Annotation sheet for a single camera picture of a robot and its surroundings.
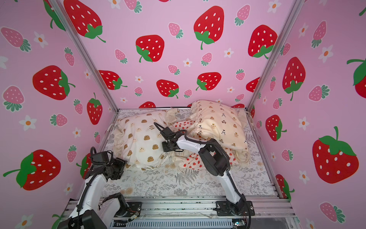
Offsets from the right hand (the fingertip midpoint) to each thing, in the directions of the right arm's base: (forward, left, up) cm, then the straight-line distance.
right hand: (162, 149), depth 94 cm
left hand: (-12, +20, +2) cm, 24 cm away
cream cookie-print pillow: (0, +14, +8) cm, 16 cm away
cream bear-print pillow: (+15, -37, +14) cm, 43 cm away
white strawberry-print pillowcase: (-9, -21, +4) cm, 23 cm away
